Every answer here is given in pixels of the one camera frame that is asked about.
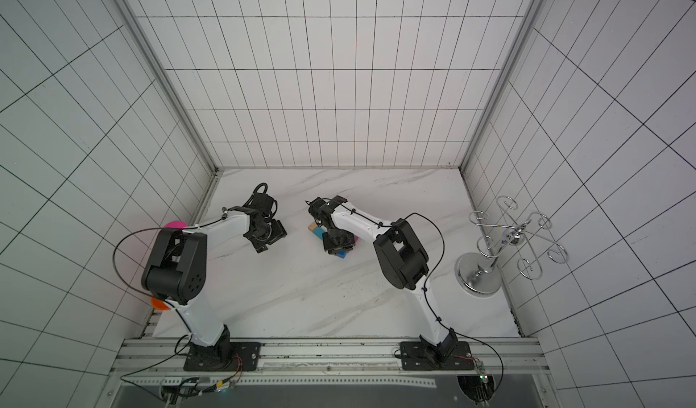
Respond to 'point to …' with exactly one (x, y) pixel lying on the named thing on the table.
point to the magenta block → (355, 238)
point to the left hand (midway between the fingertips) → (276, 242)
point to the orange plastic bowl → (159, 305)
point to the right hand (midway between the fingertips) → (341, 244)
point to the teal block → (319, 232)
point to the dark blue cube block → (342, 254)
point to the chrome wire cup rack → (478, 273)
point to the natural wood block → (313, 226)
